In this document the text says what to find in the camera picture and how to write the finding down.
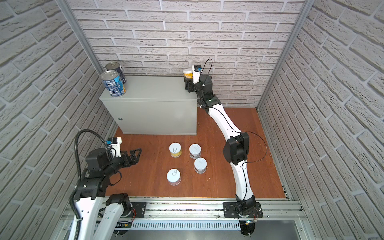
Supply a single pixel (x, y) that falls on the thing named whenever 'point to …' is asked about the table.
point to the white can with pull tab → (173, 176)
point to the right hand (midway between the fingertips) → (189, 74)
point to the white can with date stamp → (200, 165)
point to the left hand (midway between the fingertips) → (134, 149)
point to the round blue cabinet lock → (121, 119)
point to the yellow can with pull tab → (175, 148)
